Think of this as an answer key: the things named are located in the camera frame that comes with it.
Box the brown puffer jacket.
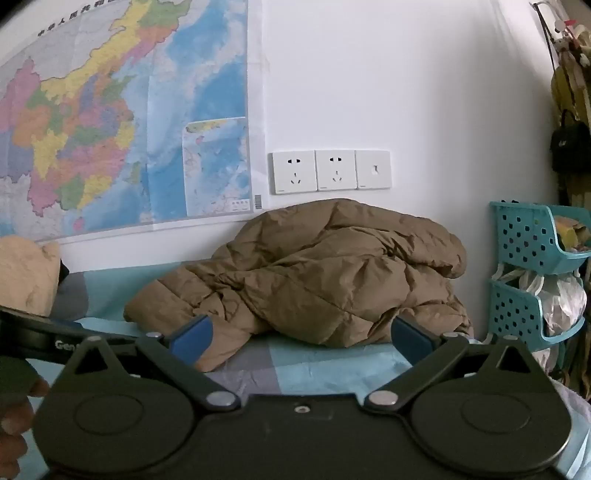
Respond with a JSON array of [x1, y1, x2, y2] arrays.
[[123, 199, 473, 372]]

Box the hanging clothes and bags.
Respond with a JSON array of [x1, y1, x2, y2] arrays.
[[531, 1, 590, 209]]

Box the person's left hand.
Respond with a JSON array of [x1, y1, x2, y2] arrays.
[[1, 357, 49, 479]]

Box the teal checked bed sheet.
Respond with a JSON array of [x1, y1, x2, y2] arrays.
[[18, 262, 591, 480]]

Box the beige plush pillow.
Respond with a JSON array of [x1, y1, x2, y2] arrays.
[[0, 235, 61, 317]]

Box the white plastic bag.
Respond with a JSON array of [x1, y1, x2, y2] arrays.
[[491, 264, 587, 336]]

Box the upper teal plastic basket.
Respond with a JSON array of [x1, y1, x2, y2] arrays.
[[490, 202, 590, 275]]

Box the middle white power socket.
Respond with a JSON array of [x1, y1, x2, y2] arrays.
[[315, 150, 358, 192]]

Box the white power socket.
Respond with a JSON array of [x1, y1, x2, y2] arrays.
[[271, 150, 318, 195], [315, 150, 358, 192]]

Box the left white power socket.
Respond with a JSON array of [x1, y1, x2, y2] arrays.
[[271, 150, 318, 195]]

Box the white wall switch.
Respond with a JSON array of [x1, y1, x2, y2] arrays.
[[356, 150, 393, 190]]

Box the colourful wall map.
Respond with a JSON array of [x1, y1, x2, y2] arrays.
[[1, 1, 269, 241]]

